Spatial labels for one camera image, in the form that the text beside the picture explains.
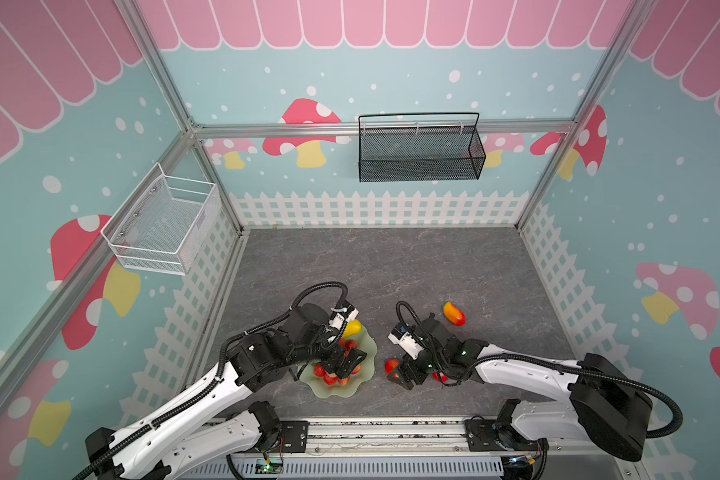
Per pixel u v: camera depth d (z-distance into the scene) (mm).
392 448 740
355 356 612
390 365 826
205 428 560
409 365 713
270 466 725
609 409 419
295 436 740
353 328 828
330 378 811
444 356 642
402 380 729
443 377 642
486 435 740
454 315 920
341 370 612
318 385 804
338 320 599
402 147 992
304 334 511
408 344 747
